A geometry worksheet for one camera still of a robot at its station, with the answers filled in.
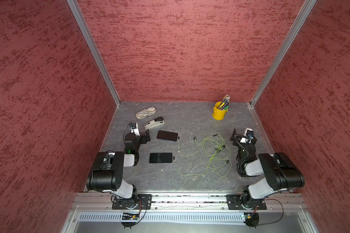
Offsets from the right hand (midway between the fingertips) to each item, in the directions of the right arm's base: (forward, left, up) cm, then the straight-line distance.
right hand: (241, 132), depth 89 cm
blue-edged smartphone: (+6, +48, -11) cm, 49 cm away
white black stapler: (+14, +57, -7) cm, 59 cm away
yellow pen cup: (+20, +9, -6) cm, 23 cm away
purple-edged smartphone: (-9, +52, -15) cm, 55 cm away
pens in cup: (+24, +5, +1) cm, 25 cm away
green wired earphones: (-8, +28, -10) cm, 31 cm away
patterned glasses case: (+25, +65, -7) cm, 70 cm away
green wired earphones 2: (-19, +24, -11) cm, 32 cm away
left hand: (+4, +64, -3) cm, 64 cm away
